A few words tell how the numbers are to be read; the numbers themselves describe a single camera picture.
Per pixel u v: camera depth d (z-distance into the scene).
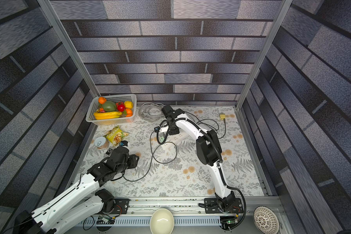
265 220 0.69
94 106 1.10
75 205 0.48
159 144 0.74
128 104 1.14
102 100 1.10
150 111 1.17
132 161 0.71
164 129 0.83
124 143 0.72
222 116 1.11
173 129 0.85
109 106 1.07
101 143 0.92
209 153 0.56
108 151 0.93
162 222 0.69
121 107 1.09
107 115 1.03
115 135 0.97
